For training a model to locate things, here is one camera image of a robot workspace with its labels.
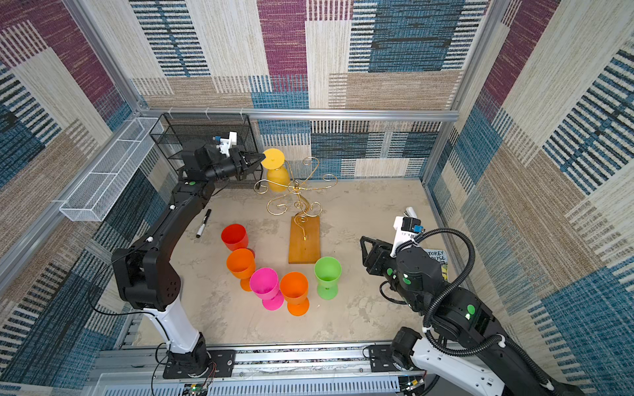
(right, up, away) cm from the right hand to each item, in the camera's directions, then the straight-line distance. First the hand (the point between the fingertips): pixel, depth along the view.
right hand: (366, 246), depth 62 cm
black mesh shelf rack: (-69, +40, +36) cm, 87 cm away
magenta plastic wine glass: (-29, -14, +16) cm, 36 cm away
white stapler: (+26, +7, +43) cm, 50 cm away
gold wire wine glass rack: (-17, 0, +34) cm, 38 cm away
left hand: (-28, +26, +12) cm, 40 cm away
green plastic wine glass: (-9, -11, +20) cm, 24 cm away
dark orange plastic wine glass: (-20, -15, +14) cm, 28 cm away
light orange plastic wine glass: (-38, -9, +21) cm, 44 cm away
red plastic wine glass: (-40, 0, +22) cm, 46 cm away
